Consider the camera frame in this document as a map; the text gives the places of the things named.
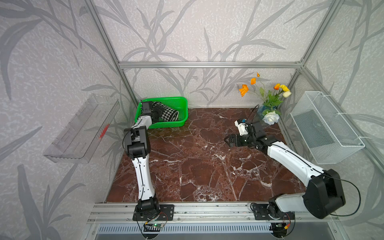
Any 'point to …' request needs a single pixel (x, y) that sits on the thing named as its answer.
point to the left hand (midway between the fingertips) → (162, 109)
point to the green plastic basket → (178, 103)
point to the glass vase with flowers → (269, 111)
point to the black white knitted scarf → (168, 114)
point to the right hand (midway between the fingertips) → (230, 137)
